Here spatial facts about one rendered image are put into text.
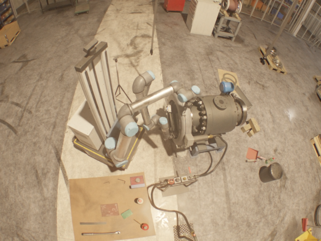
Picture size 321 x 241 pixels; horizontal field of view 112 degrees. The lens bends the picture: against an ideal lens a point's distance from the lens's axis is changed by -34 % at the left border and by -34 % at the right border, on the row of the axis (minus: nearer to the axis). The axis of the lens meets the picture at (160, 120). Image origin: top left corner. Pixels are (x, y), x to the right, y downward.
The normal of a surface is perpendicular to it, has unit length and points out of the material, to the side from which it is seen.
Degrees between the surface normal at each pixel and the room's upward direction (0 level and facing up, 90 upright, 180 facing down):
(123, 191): 0
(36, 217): 0
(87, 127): 0
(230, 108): 18
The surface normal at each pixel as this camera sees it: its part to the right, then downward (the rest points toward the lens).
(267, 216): 0.11, -0.51
